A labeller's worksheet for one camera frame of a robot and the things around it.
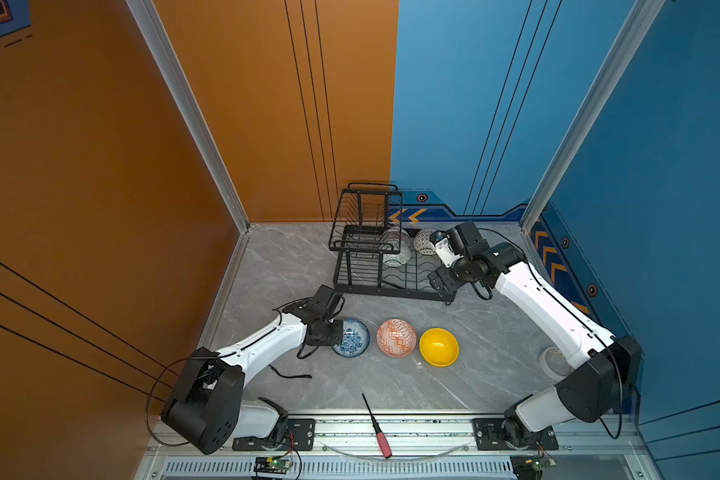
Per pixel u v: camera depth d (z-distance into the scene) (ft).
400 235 3.50
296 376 2.73
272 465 2.32
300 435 2.40
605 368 1.31
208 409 1.41
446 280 2.34
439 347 2.85
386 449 2.33
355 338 2.92
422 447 2.40
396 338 2.93
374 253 2.83
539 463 2.28
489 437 2.38
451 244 2.12
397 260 3.52
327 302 2.29
